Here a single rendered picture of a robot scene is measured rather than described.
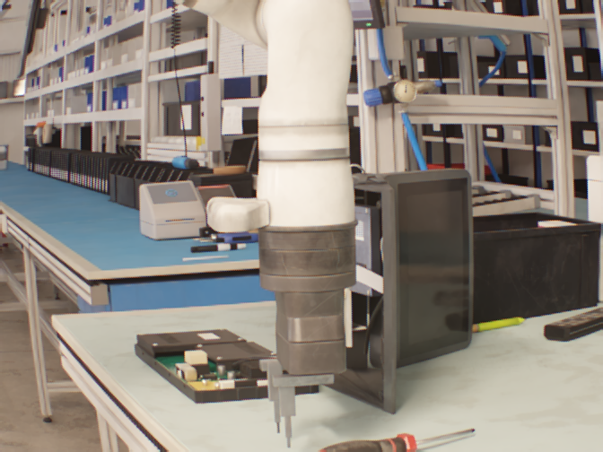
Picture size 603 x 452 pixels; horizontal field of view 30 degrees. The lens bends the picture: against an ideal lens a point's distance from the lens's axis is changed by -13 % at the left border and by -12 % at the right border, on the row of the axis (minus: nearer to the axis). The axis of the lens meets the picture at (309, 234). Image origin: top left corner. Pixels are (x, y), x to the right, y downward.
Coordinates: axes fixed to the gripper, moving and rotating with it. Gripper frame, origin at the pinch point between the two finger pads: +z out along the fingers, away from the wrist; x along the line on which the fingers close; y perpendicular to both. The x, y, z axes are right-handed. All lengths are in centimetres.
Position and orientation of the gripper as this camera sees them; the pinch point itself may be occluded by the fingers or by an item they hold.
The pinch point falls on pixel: (284, 438)
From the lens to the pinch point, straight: 102.6
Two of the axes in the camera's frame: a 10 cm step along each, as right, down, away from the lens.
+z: 0.3, 9.9, 1.1
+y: 9.8, -0.5, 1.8
